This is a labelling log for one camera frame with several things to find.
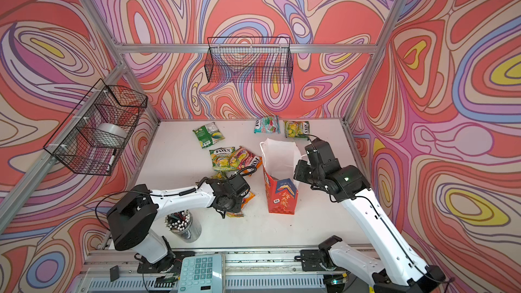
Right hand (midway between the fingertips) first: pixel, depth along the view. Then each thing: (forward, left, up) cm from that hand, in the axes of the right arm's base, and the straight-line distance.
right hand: (299, 175), depth 71 cm
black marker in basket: (+6, +68, +3) cm, 68 cm away
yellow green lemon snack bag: (+40, -7, -19) cm, 45 cm away
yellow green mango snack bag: (+13, +33, -20) cm, 41 cm away
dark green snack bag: (+39, +42, -20) cm, 61 cm away
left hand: (-2, +23, -22) cm, 31 cm away
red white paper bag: (+10, +6, -2) cm, 12 cm away
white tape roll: (+16, +68, +10) cm, 70 cm away
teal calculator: (-26, +35, -20) cm, 48 cm away
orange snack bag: (+20, +23, -19) cm, 36 cm away
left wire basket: (+14, +76, +8) cm, 78 cm away
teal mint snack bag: (+44, +9, -20) cm, 49 cm away
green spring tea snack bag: (+21, +33, -19) cm, 44 cm away
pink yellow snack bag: (-4, +19, -8) cm, 21 cm away
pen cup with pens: (-14, +40, -5) cm, 43 cm away
